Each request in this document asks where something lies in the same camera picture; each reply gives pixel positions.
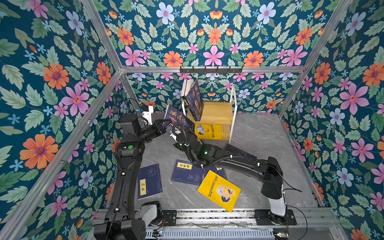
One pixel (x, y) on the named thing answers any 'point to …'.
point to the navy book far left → (149, 181)
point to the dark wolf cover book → (237, 151)
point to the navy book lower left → (186, 172)
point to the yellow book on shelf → (216, 132)
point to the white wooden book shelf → (217, 113)
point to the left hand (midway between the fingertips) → (170, 121)
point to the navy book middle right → (220, 171)
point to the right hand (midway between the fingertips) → (186, 124)
